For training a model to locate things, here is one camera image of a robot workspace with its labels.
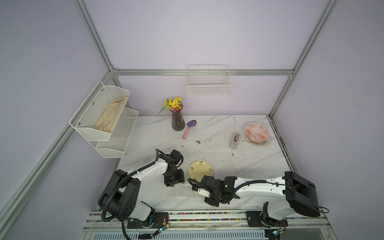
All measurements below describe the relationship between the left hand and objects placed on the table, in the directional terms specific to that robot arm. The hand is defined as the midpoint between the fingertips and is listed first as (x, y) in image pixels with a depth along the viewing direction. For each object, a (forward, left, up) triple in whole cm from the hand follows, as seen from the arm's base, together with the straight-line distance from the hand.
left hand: (179, 185), depth 84 cm
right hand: (-7, -15, 0) cm, 16 cm away
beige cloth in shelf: (+28, +37, +29) cm, 55 cm away
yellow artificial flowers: (+42, +4, +23) cm, 48 cm away
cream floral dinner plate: (+10, -12, 0) cm, 15 cm away
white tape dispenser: (+30, -37, +2) cm, 47 cm away
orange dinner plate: (+33, -51, +5) cm, 62 cm away
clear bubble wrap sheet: (+29, -60, +2) cm, 67 cm away
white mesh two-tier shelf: (+20, +41, +11) cm, 47 cm away
